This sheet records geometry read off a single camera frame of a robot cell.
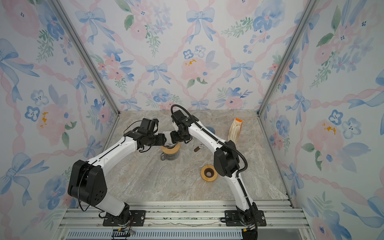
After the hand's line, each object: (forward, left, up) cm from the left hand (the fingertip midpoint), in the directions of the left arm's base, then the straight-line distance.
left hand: (163, 138), depth 88 cm
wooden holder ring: (-19, -25, -12) cm, 34 cm away
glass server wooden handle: (-2, -20, -9) cm, 22 cm away
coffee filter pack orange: (+9, -45, -5) cm, 46 cm away
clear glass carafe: (-6, 0, -10) cm, 12 cm away
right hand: (+2, -7, -3) cm, 8 cm away
